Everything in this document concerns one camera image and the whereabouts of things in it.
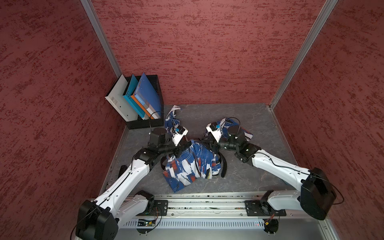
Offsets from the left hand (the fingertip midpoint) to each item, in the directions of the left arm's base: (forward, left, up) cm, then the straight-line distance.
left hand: (188, 145), depth 76 cm
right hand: (+1, -7, +1) cm, 7 cm away
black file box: (+22, +26, -10) cm, 36 cm away
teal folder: (+28, +37, +10) cm, 47 cm away
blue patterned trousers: (-7, -3, -3) cm, 9 cm away
